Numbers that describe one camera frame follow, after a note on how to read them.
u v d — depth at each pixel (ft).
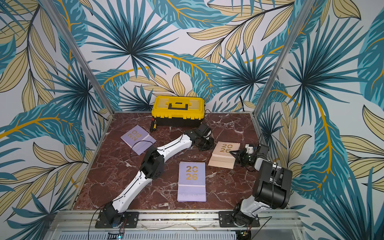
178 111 3.29
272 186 1.56
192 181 2.68
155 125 3.58
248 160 2.63
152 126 3.58
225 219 2.41
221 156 3.03
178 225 2.40
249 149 2.87
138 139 3.39
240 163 2.75
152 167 2.10
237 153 2.81
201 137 2.65
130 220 2.40
